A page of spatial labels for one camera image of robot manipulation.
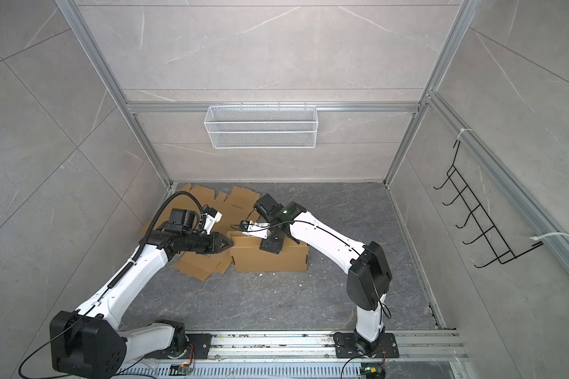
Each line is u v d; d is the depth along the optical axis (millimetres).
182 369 698
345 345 732
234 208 1118
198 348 730
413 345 760
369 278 471
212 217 734
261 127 1007
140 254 512
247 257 817
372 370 701
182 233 623
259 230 714
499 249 608
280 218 574
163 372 699
